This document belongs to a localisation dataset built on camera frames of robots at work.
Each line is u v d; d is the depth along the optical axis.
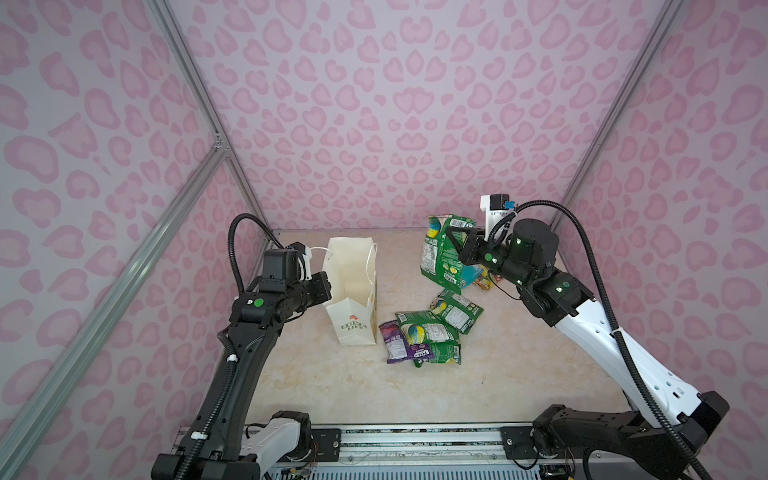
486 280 0.60
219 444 0.38
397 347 0.86
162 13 0.68
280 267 0.53
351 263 0.75
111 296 0.56
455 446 0.75
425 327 0.87
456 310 0.94
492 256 0.56
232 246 0.51
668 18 0.70
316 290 0.65
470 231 0.59
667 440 0.35
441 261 0.66
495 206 0.55
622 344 0.42
